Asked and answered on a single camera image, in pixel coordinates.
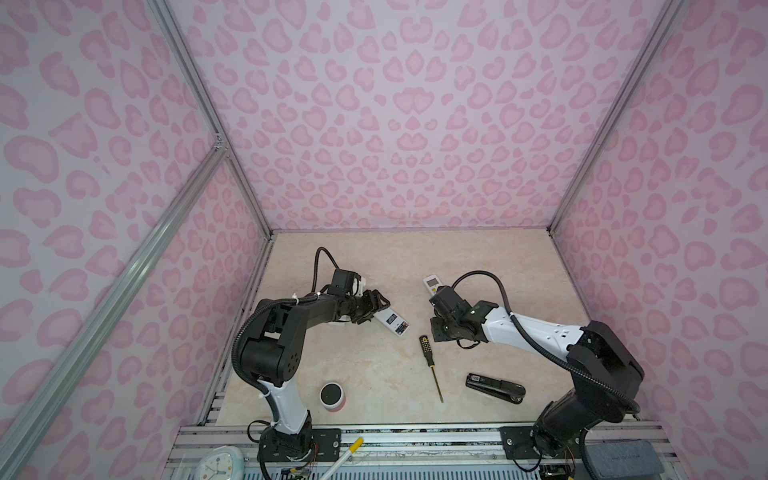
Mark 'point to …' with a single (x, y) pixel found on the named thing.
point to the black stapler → (495, 387)
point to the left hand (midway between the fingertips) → (386, 303)
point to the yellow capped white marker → (357, 444)
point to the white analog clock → (223, 463)
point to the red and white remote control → (392, 321)
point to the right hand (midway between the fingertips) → (438, 328)
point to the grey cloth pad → (623, 459)
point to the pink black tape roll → (332, 396)
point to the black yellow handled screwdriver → (425, 343)
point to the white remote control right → (432, 282)
